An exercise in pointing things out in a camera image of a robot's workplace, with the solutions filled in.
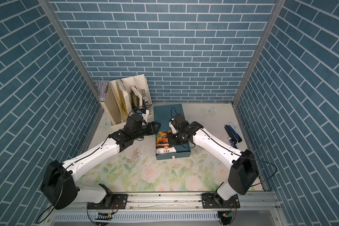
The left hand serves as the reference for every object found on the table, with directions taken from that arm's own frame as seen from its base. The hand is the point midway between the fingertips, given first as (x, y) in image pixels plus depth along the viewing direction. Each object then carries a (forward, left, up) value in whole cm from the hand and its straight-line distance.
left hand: (162, 126), depth 80 cm
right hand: (-7, -4, -6) cm, 10 cm away
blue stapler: (+6, -51, -18) cm, 55 cm away
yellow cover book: (+22, +28, -1) cm, 35 cm away
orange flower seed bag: (-7, 0, -6) cm, 10 cm away
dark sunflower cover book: (+27, +20, -4) cm, 34 cm away
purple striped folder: (+24, +39, +8) cm, 47 cm away
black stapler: (+7, -47, -18) cm, 51 cm away
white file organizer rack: (+18, +36, -5) cm, 40 cm away
